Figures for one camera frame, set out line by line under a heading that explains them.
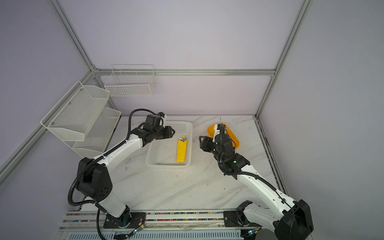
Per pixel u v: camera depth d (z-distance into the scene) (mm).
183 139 1043
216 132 681
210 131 1053
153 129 676
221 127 648
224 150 549
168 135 768
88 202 483
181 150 987
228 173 539
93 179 445
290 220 382
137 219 734
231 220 731
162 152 999
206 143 662
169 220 749
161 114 796
